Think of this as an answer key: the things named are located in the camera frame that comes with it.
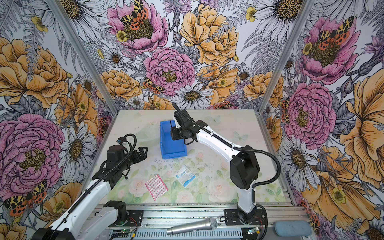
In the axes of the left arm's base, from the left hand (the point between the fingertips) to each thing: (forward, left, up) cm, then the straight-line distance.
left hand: (141, 155), depth 84 cm
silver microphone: (-32, -36, -7) cm, 49 cm away
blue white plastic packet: (-8, -24, -11) cm, 28 cm away
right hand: (+6, -18, +7) cm, 20 cm away
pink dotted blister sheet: (-14, -8, -11) cm, 20 cm away
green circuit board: (-34, -57, -11) cm, 68 cm away
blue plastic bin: (+10, -14, -11) cm, 21 cm away
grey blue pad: (-34, -74, -7) cm, 81 cm away
